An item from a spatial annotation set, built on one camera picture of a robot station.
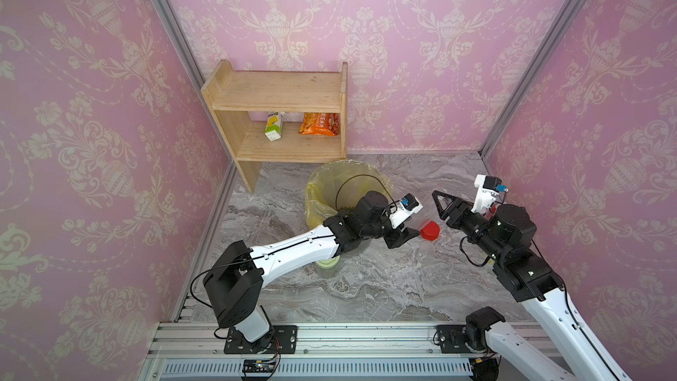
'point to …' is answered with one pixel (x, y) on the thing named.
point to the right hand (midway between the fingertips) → (439, 194)
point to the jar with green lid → (327, 268)
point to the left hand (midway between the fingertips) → (414, 226)
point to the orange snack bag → (320, 123)
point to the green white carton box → (274, 125)
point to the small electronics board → (258, 366)
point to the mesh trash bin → (338, 186)
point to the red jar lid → (430, 231)
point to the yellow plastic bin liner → (338, 185)
